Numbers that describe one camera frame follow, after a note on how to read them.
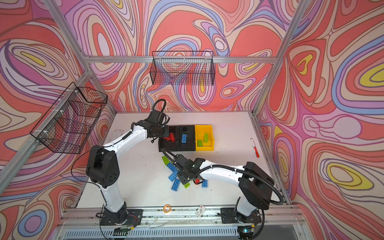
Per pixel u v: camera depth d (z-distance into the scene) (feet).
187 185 2.75
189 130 3.65
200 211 2.45
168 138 3.37
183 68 3.08
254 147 3.24
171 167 2.96
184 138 3.34
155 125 2.27
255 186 1.41
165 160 3.06
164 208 2.48
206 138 3.33
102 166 1.57
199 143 3.31
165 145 3.41
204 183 2.72
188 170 2.06
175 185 2.69
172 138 3.32
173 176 2.82
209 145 3.26
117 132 3.50
